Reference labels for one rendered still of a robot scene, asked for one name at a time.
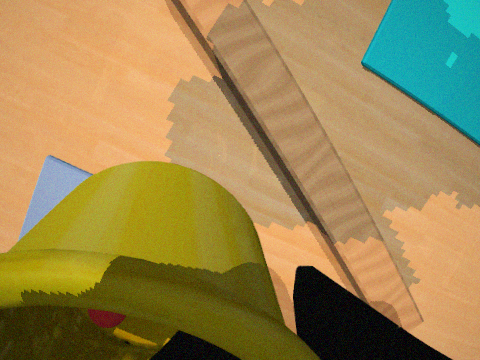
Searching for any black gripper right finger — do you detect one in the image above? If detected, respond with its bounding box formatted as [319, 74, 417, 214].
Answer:
[293, 265, 452, 360]

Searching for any dark red marble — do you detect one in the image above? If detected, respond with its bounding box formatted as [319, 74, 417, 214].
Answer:
[88, 308, 127, 328]

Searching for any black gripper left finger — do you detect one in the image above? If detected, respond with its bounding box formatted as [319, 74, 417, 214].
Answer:
[149, 331, 241, 360]

